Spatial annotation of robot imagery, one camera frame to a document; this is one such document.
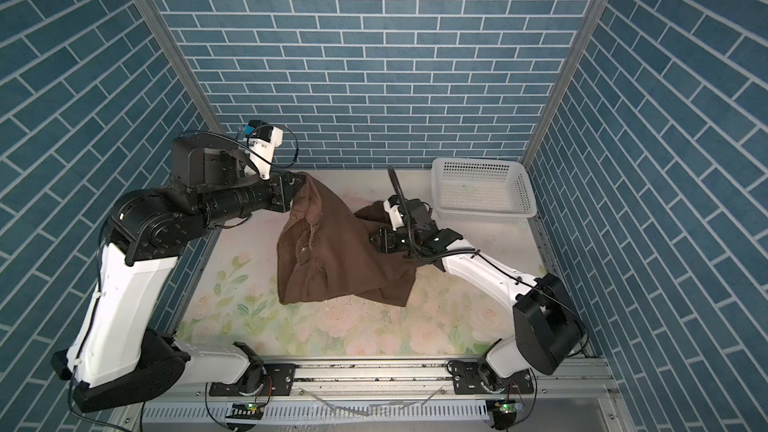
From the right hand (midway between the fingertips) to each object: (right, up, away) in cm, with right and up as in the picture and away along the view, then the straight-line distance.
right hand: (371, 235), depth 82 cm
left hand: (-10, +14, -25) cm, 31 cm away
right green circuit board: (+34, -41, -10) cm, 54 cm away
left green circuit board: (-28, -42, -10) cm, 51 cm away
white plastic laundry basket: (+40, +13, +34) cm, 54 cm away
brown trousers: (-9, -2, -16) cm, 18 cm away
